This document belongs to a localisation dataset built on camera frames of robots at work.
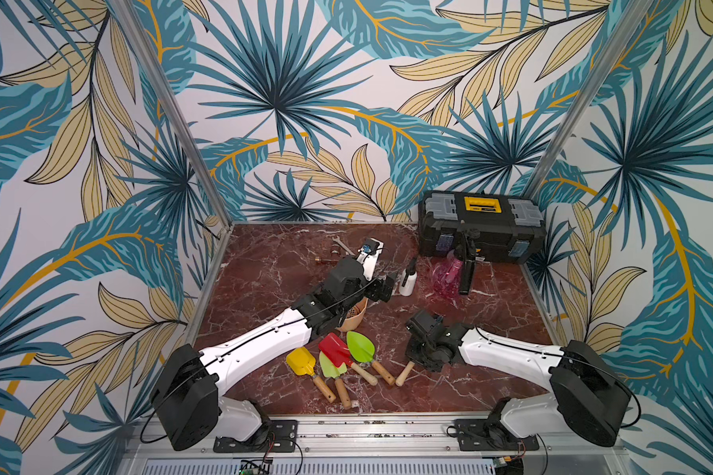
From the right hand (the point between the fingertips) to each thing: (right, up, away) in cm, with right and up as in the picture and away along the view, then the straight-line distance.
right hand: (398, 367), depth 84 cm
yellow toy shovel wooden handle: (-28, +1, +1) cm, 28 cm away
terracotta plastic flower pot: (-13, +15, -2) cm, 20 cm away
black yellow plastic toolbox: (+37, +41, +14) cm, 57 cm away
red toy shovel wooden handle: (-17, +3, +3) cm, 18 cm away
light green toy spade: (-18, -1, 0) cm, 18 cm away
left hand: (-6, +28, -8) cm, 30 cm away
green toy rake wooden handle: (+2, -1, -1) cm, 2 cm away
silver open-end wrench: (-19, +38, +30) cm, 52 cm away
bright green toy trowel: (-11, +4, +4) cm, 12 cm away
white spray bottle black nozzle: (+4, +25, +5) cm, 26 cm away
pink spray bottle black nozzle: (+18, +23, +13) cm, 32 cm away
